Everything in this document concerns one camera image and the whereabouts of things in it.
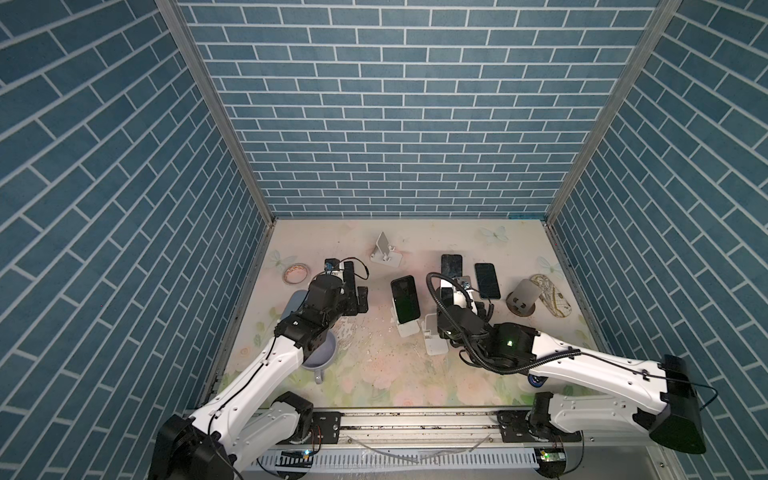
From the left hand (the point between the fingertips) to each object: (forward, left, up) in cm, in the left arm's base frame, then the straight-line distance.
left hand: (354, 289), depth 82 cm
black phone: (+11, -30, -5) cm, 32 cm away
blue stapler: (-21, -50, -15) cm, 56 cm away
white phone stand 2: (-5, -16, -14) cm, 22 cm away
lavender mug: (-14, +9, -13) cm, 21 cm away
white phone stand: (+21, -8, -10) cm, 24 cm away
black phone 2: (+14, -45, -18) cm, 51 cm away
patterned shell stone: (+4, -62, -12) cm, 63 cm away
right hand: (-6, -24, +3) cm, 25 cm away
